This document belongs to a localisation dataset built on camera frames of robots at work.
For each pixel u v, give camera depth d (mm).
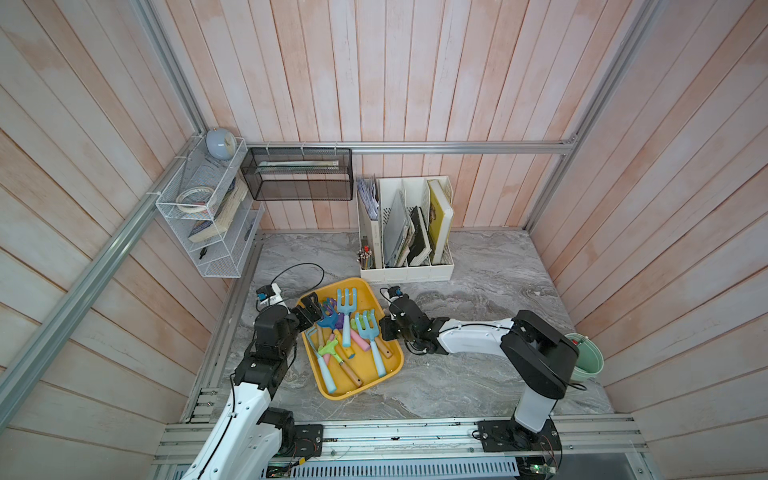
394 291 816
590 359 768
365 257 901
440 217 899
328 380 798
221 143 817
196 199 757
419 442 743
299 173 1031
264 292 673
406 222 925
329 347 869
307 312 713
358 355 869
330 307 960
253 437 592
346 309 950
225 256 830
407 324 704
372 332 898
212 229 755
